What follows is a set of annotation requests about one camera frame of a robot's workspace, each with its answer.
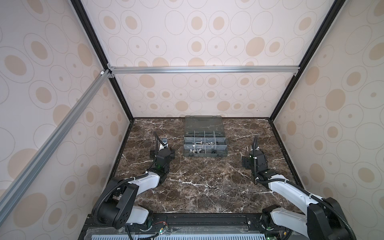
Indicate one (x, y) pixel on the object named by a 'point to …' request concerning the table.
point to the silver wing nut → (197, 151)
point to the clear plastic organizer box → (204, 137)
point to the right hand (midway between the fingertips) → (259, 157)
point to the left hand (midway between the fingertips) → (166, 144)
